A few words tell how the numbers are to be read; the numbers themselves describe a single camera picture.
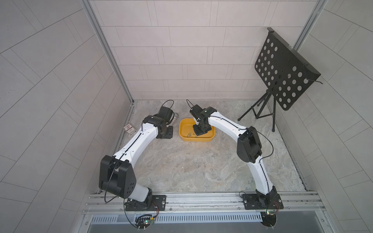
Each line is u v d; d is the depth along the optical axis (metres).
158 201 0.72
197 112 0.73
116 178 0.40
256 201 0.65
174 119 0.70
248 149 0.54
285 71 0.72
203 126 0.77
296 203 0.72
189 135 0.96
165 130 0.64
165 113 0.65
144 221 0.66
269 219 0.68
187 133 0.97
